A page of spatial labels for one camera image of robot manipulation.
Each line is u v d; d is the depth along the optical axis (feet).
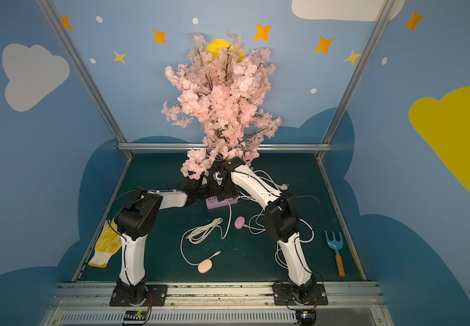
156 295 2.43
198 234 2.92
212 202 3.21
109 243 2.82
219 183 2.69
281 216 1.78
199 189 2.89
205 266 2.63
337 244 2.83
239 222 3.05
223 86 2.39
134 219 1.82
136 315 2.38
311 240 2.88
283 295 2.44
